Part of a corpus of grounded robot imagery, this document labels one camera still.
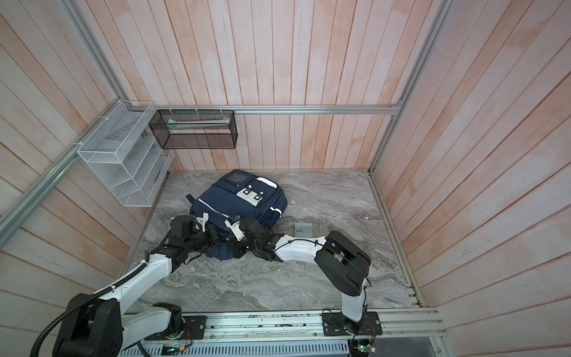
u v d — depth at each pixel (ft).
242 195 3.10
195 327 2.41
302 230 3.14
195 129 3.18
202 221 2.61
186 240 2.21
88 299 1.36
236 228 2.50
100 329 1.31
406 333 2.42
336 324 2.46
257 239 2.20
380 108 3.09
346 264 1.57
